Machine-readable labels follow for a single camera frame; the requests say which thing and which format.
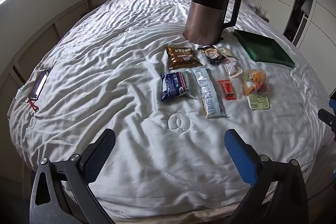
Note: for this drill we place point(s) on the brown snack packet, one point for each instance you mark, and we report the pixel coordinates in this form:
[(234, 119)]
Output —
[(182, 57)]

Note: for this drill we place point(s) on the small pale green packet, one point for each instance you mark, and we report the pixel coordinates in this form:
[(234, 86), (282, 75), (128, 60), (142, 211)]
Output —
[(227, 52)]

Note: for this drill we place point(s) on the wooden nightstand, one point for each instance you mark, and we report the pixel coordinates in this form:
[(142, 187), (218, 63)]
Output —
[(261, 14)]

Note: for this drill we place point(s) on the long grey snack packet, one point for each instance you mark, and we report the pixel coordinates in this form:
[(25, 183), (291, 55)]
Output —
[(210, 94)]

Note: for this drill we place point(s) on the green label sachet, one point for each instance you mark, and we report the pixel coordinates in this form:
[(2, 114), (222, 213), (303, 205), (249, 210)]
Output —
[(258, 102)]

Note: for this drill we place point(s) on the dark blue snack packet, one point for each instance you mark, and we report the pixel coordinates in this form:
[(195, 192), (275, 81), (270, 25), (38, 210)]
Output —
[(212, 54)]

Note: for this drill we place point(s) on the clear bag of orange snacks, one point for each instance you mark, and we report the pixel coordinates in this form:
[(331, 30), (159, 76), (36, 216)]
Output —
[(253, 79)]

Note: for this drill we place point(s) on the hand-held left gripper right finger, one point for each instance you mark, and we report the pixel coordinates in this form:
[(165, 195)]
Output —
[(240, 155)]

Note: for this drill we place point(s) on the small white green card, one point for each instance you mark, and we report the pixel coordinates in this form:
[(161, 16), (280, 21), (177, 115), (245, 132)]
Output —
[(19, 91)]

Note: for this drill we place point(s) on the cream low wall cabinet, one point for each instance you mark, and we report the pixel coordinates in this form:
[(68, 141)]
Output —
[(31, 37)]

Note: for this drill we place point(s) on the green plastic tray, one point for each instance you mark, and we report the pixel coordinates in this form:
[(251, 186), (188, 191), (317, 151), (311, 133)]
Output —
[(262, 52)]

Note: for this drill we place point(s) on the small clear pink packet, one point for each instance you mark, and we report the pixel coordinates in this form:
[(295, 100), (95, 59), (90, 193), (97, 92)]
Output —
[(232, 67)]

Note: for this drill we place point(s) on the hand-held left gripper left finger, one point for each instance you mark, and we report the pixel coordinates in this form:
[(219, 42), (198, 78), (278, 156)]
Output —
[(101, 153)]

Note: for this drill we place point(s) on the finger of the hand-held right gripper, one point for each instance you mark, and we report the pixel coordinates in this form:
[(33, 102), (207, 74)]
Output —
[(331, 119)]

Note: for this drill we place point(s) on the blue and white snack packet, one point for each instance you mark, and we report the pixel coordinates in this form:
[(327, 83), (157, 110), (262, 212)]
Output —
[(174, 85)]

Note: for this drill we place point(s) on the wooden bed with white duvet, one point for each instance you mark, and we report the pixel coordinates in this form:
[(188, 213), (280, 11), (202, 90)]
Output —
[(118, 56)]

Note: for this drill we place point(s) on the small red snack packet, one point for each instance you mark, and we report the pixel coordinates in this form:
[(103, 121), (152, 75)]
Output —
[(227, 88)]

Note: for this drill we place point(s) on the copper and black electric kettle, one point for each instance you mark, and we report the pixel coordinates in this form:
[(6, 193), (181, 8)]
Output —
[(202, 19)]

